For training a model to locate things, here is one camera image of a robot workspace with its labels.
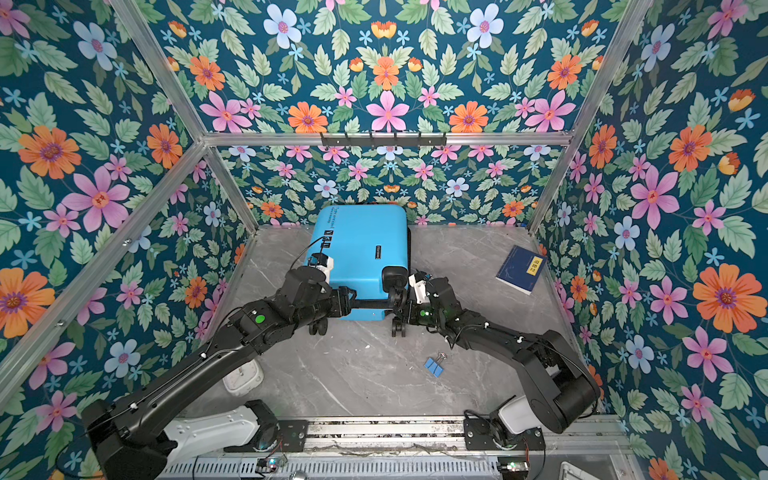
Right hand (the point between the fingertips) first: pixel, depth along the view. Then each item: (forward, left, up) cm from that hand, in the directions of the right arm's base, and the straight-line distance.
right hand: (393, 308), depth 84 cm
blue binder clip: (-13, -12, -11) cm, 20 cm away
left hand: (-3, +9, +14) cm, 17 cm away
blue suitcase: (+13, +6, +10) cm, 18 cm away
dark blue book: (+22, -45, -11) cm, 51 cm away
